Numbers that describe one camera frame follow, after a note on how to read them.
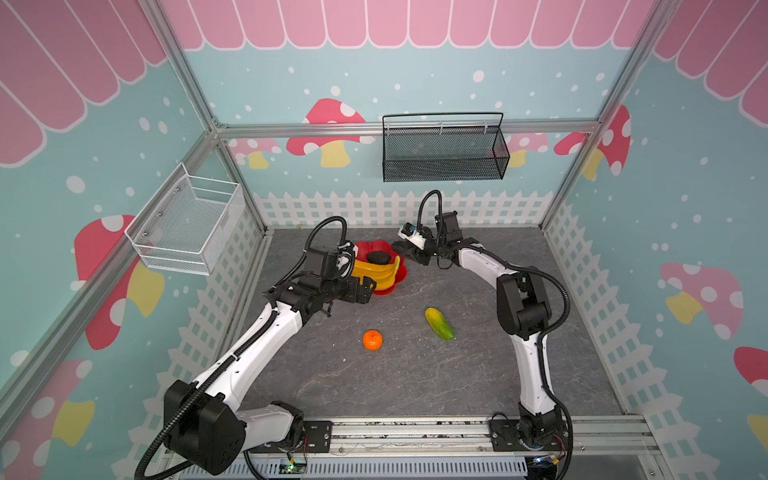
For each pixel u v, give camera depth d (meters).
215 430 0.39
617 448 0.73
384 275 1.02
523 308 0.59
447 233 0.83
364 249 1.09
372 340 0.87
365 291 0.71
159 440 0.36
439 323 0.90
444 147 0.94
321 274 0.59
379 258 1.07
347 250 0.69
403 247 0.96
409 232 0.87
